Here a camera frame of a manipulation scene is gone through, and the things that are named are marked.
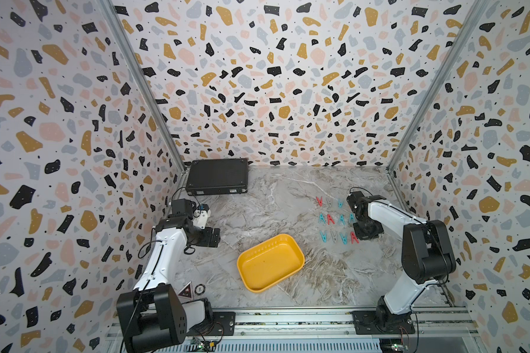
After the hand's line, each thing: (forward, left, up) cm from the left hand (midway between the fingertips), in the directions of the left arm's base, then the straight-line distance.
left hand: (207, 236), depth 84 cm
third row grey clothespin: (+4, -51, -10) cm, 52 cm away
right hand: (+2, -65, -6) cm, 66 cm away
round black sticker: (-16, +2, -11) cm, 19 cm away
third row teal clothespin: (+4, -47, -10) cm, 48 cm away
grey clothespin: (+23, -52, -9) cm, 58 cm away
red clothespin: (+25, -48, -11) cm, 55 cm away
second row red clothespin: (+13, -51, -10) cm, 54 cm away
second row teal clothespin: (+14, -47, -10) cm, 50 cm away
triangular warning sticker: (-17, +7, -10) cm, 21 cm away
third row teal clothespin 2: (+4, -55, -10) cm, 57 cm away
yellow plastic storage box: (-7, -21, -11) cm, 25 cm away
